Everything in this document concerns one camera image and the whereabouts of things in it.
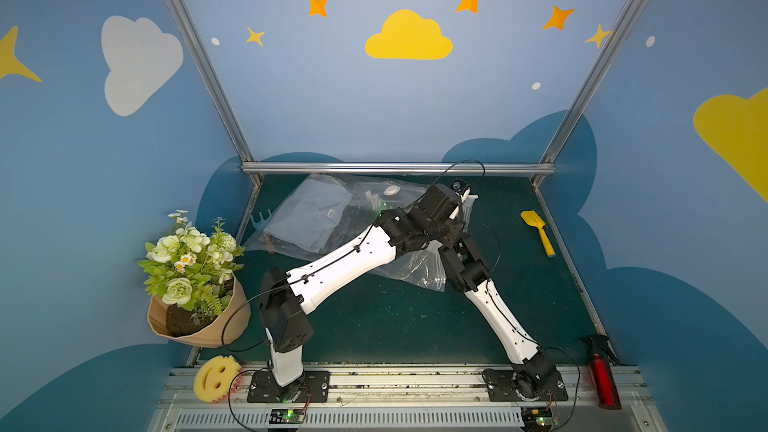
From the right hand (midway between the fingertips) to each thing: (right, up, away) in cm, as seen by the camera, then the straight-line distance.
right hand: (349, 214), depth 103 cm
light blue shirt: (-15, -2, -2) cm, 15 cm away
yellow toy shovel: (+67, -2, +5) cm, 67 cm away
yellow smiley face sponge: (-30, -40, -29) cm, 58 cm away
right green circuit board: (+50, -49, -32) cm, 77 cm away
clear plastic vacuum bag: (+23, -14, -26) cm, 37 cm away
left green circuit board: (-11, -48, -31) cm, 59 cm away
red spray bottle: (+69, -38, -28) cm, 83 cm away
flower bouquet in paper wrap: (-30, -13, -38) cm, 50 cm away
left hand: (+33, -1, -30) cm, 44 cm away
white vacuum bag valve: (+15, +8, -11) cm, 20 cm away
